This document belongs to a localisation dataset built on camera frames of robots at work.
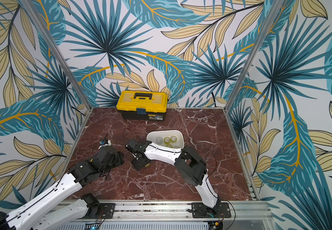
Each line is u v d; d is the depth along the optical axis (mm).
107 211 736
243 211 763
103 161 550
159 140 998
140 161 746
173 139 1005
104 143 674
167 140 1001
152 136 975
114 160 588
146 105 1001
